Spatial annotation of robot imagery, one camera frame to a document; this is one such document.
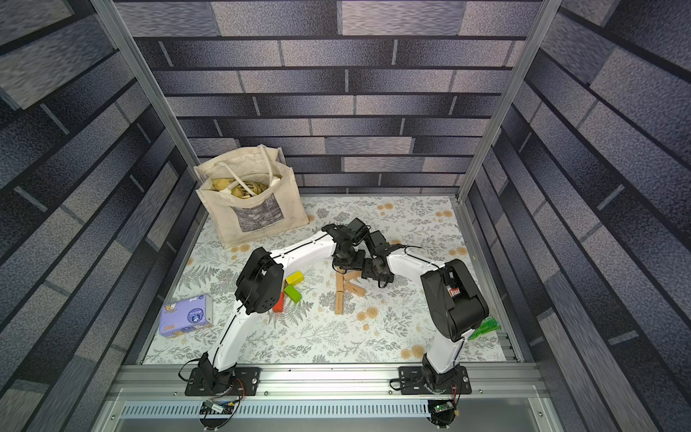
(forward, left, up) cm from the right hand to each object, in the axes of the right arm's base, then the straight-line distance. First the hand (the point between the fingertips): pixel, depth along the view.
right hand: (371, 271), depth 96 cm
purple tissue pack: (-19, +57, +6) cm, 60 cm away
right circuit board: (-40, -19, -4) cm, 44 cm away
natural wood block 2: (-12, +11, +1) cm, 16 cm away
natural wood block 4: (-7, +6, 0) cm, 9 cm away
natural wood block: (-4, +11, 0) cm, 12 cm away
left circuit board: (-41, +45, -1) cm, 61 cm away
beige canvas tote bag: (+17, +42, +24) cm, 51 cm away
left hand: (0, +3, +3) cm, 4 cm away
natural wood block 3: (-2, +7, +1) cm, 7 cm away
